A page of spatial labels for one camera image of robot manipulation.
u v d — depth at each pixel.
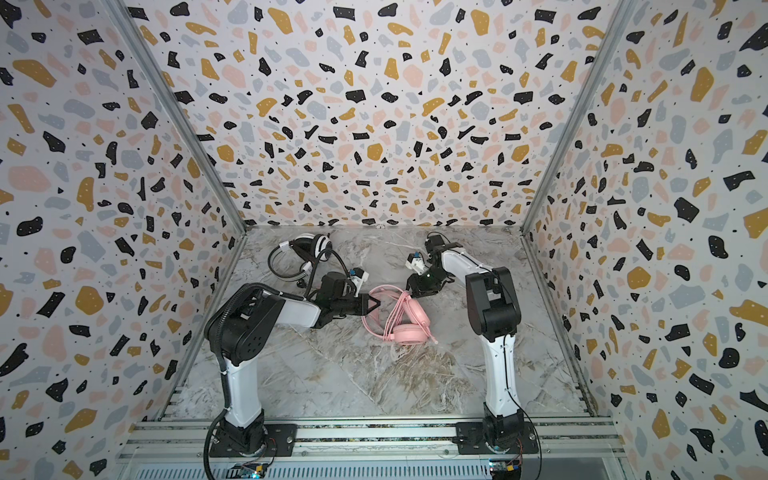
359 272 0.92
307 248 1.06
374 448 0.73
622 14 0.71
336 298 0.83
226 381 0.56
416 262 0.97
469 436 0.75
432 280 0.90
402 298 0.90
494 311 0.59
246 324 0.54
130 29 0.71
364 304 0.88
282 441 0.73
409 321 0.87
